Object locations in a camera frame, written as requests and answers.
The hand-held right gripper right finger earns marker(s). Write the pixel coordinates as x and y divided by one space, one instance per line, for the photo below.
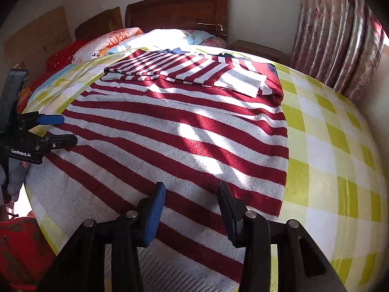
229 216

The red printed cloth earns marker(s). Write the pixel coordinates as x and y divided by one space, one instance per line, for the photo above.
21 249

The small wooden headboard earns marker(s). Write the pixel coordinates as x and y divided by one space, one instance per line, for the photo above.
98 24

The large wooden headboard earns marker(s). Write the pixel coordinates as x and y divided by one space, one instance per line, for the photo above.
182 10

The person's left hand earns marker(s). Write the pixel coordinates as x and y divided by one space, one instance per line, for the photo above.
15 181

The pink floral pillow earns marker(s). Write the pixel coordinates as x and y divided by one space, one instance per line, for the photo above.
208 38

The white blue pillow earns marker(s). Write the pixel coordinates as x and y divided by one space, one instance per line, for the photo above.
161 38

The yellow checked bedsheet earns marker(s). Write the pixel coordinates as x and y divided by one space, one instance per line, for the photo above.
328 164

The wooden nightstand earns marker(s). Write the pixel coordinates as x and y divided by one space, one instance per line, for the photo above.
258 50

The red grey striped sweater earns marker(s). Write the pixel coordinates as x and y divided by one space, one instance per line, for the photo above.
182 140

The light wooden wardrobe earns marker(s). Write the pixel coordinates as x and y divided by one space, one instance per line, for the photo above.
36 42

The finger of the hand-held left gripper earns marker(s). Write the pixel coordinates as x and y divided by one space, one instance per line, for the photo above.
59 143
50 119

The red patterned blanket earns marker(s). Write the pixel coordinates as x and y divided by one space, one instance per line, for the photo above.
62 56

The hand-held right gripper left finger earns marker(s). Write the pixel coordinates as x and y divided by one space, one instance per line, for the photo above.
155 210

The pink floral curtain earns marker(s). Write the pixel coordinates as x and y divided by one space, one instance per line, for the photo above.
337 36

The orange floral quilt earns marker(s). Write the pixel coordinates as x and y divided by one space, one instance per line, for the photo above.
103 44

